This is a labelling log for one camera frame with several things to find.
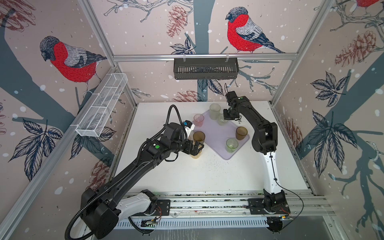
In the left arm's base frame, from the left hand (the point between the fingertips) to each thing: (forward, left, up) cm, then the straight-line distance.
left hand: (196, 143), depth 72 cm
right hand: (+28, -22, -15) cm, 39 cm away
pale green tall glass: (+38, -14, -17) cm, 44 cm away
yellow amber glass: (+4, 0, -23) cm, 23 cm away
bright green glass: (+10, -23, -21) cm, 33 cm away
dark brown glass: (+18, -2, -22) cm, 28 cm away
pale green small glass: (+29, -19, -19) cm, 39 cm away
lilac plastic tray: (+21, -15, -25) cm, 36 cm away
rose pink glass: (+30, -2, -19) cm, 35 cm away
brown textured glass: (+18, -30, -18) cm, 40 cm away
